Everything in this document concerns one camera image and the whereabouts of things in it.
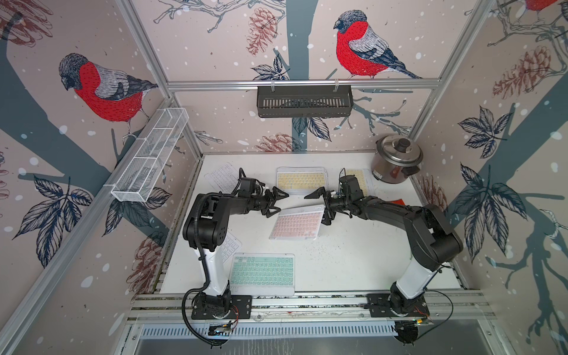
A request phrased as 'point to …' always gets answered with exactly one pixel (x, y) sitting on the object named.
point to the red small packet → (399, 202)
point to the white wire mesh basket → (149, 154)
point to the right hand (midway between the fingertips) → (309, 203)
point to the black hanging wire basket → (278, 101)
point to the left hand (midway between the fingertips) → (287, 199)
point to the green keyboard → (262, 274)
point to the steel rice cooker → (395, 157)
